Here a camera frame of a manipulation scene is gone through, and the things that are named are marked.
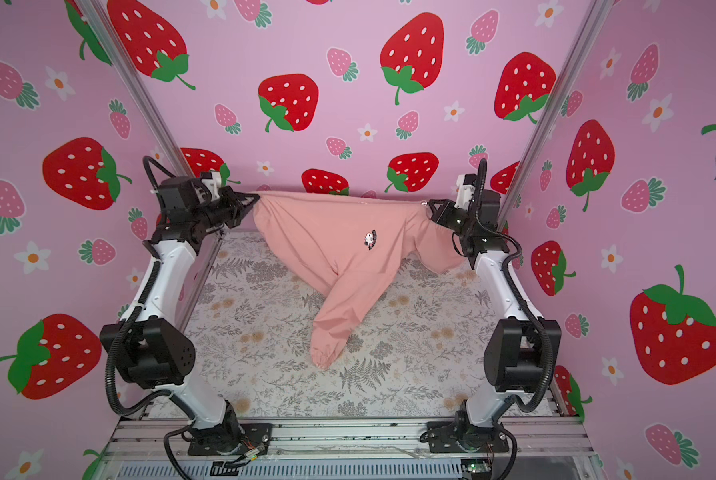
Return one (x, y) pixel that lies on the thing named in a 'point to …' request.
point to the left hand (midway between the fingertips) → (259, 196)
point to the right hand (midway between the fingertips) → (430, 201)
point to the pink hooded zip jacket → (354, 247)
